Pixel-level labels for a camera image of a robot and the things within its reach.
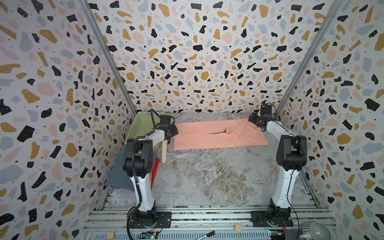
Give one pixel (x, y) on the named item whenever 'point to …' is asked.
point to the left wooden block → (110, 235)
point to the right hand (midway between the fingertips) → (251, 113)
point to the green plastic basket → (143, 124)
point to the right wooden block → (238, 228)
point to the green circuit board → (148, 235)
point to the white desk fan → (316, 231)
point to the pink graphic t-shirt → (229, 133)
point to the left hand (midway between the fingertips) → (175, 127)
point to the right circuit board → (277, 234)
